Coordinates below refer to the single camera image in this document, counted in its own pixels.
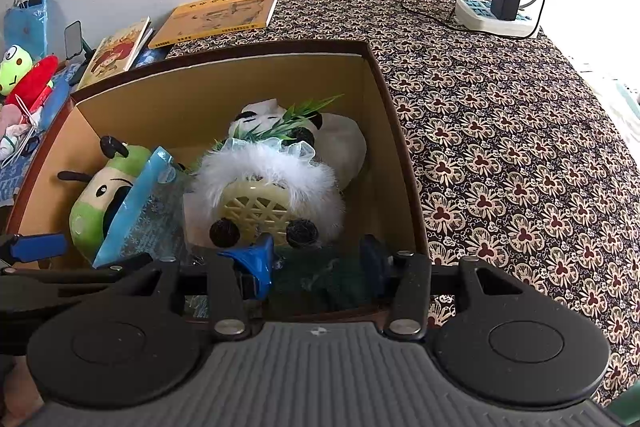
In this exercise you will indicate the illustrated picture book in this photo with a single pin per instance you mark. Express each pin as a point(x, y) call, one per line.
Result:
point(115, 54)

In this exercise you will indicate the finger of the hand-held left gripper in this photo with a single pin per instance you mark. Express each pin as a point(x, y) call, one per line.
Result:
point(75, 277)
point(40, 246)

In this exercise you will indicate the light green blanket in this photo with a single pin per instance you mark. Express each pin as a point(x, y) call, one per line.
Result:
point(630, 97)

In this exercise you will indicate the pink cloth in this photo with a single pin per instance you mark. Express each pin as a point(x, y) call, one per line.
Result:
point(12, 124)

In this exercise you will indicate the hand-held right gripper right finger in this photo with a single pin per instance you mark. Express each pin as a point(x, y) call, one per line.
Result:
point(375, 263)

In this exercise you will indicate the white power strip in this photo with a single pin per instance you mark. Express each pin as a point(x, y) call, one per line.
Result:
point(480, 17)

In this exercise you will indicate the black phone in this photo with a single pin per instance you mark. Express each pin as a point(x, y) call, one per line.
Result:
point(73, 41)

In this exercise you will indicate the clear zip bag blue strip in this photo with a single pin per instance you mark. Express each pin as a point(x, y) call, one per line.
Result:
point(140, 207)

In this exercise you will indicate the blue soft item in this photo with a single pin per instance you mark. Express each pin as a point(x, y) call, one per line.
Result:
point(55, 102)

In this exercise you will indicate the person's left hand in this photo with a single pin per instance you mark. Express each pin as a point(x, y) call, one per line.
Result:
point(22, 387)

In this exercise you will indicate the cardboard box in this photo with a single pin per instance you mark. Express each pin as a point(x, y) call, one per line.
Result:
point(310, 72)

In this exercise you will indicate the red plush toy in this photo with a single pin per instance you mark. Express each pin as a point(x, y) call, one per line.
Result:
point(35, 79)

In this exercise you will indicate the green bug plush toy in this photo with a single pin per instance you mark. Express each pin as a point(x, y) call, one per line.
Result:
point(97, 202)

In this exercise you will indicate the green frog plush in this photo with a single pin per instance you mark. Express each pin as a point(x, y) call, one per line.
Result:
point(14, 69)

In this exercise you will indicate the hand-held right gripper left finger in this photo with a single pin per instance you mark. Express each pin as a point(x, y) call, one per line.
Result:
point(254, 263)

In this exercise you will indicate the panda plush with bamboo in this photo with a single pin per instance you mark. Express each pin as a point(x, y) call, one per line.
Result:
point(300, 122)

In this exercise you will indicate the black charger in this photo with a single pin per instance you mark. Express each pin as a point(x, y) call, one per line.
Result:
point(506, 1)

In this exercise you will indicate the blue plastic bag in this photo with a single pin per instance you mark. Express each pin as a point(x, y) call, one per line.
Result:
point(25, 24)

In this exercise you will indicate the green fuzzy cloth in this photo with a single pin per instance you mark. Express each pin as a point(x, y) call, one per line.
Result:
point(325, 282)

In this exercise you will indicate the yellow book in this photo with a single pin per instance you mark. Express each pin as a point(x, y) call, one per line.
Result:
point(220, 17)

